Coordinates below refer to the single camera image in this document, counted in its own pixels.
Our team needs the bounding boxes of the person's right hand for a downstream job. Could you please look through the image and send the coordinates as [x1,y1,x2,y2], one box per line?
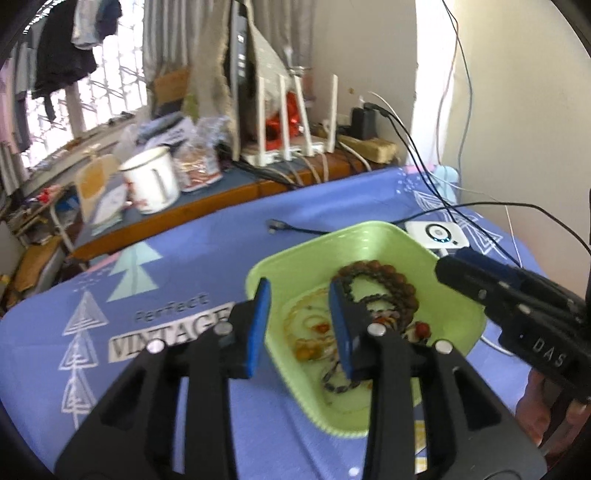
[515,369,590,455]

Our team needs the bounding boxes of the blue printed blanket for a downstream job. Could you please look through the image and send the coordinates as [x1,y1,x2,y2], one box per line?
[1,168,530,479]

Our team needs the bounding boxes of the white power bank device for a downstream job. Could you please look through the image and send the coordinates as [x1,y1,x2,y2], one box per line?
[405,221,470,257]

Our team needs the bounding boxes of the green plastic tray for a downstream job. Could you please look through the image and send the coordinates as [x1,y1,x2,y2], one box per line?
[244,220,488,439]

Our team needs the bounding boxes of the white enamel mug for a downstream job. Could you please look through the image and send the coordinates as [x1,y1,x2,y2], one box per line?
[119,146,180,215]

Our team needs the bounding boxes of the wooden desk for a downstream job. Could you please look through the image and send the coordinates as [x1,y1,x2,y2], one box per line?
[71,146,394,262]

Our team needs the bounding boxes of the black power adapter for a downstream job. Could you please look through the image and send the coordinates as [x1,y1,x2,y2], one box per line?
[349,104,378,141]

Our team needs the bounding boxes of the clear snack bag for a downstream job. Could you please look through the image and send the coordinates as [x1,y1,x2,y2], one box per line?
[173,116,228,193]

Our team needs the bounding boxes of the white wifi router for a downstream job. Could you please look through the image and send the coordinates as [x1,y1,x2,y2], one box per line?
[242,74,337,168]

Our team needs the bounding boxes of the black monitor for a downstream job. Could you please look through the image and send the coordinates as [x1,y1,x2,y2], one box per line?
[224,1,256,161]

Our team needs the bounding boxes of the grey curtain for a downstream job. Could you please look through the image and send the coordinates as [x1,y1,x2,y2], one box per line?
[142,1,318,108]

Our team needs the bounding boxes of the dark hanging clothes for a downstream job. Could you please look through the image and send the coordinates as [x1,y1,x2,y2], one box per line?
[32,1,122,122]

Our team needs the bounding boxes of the black braided cord bracelet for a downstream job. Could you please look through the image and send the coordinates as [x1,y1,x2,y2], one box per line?
[321,363,371,394]

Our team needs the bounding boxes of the dark brown bead bracelet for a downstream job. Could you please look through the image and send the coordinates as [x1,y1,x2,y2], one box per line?
[332,259,421,333]

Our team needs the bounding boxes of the amber bead necklace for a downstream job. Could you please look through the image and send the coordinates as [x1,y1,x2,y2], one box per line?
[281,294,343,363]

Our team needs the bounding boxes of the black cable with plug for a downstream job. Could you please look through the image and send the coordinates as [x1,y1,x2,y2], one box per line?
[266,218,334,235]

